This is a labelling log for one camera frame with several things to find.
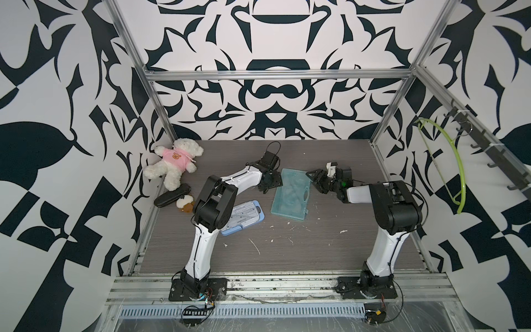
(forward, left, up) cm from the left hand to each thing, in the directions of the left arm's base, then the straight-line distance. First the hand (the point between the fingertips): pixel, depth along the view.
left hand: (275, 179), depth 101 cm
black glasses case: (-8, +48, +1) cm, 49 cm away
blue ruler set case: (-17, +15, -1) cm, 23 cm away
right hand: (+1, -16, +4) cm, 16 cm away
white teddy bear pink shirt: (+10, +47, +6) cm, 49 cm away
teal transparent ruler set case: (-9, -7, -2) cm, 11 cm away
